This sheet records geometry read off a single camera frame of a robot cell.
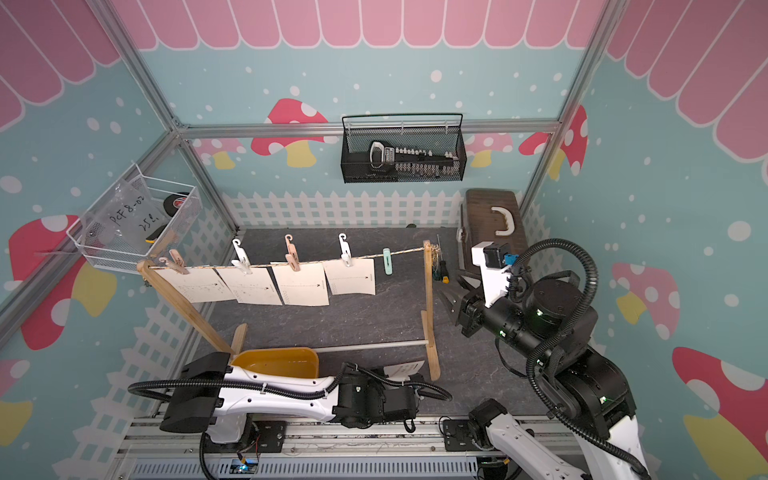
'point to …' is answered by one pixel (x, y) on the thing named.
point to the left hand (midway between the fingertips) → (379, 379)
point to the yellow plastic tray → (294, 362)
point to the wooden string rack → (233, 350)
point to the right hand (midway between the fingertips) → (444, 278)
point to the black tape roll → (172, 203)
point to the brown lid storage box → (490, 215)
